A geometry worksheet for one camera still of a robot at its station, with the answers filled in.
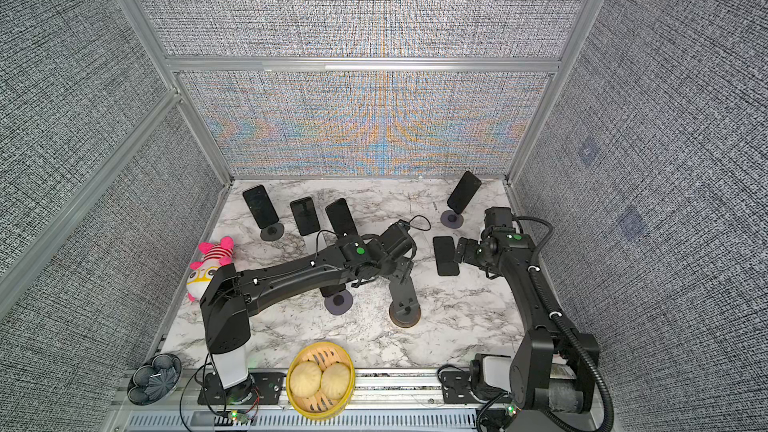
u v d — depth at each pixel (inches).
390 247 23.4
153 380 29.0
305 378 27.2
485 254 24.1
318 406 27.4
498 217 25.6
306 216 44.6
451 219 42.0
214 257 35.3
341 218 36.1
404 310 32.0
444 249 39.9
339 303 34.6
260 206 38.1
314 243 39.4
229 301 17.1
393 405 28.2
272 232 40.8
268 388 28.9
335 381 27.1
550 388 16.0
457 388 28.8
